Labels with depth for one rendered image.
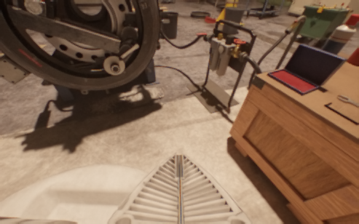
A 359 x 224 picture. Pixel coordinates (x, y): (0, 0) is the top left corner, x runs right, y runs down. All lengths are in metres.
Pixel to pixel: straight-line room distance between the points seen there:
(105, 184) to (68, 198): 0.12
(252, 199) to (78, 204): 0.73
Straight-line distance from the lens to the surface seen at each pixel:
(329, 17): 3.45
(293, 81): 0.74
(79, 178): 0.50
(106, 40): 0.84
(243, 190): 0.87
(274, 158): 0.83
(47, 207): 0.56
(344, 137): 0.63
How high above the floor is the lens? 0.76
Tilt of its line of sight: 45 degrees down
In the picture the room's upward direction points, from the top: 2 degrees clockwise
